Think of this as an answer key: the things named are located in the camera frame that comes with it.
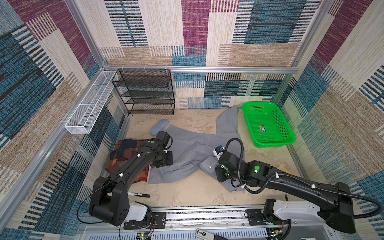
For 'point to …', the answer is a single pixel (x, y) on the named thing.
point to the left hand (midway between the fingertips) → (169, 160)
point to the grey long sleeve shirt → (193, 151)
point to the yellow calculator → (283, 168)
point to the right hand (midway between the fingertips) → (217, 171)
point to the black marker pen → (138, 194)
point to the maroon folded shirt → (138, 180)
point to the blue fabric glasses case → (161, 124)
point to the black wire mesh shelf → (145, 91)
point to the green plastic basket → (268, 127)
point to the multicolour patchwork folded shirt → (124, 149)
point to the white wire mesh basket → (84, 118)
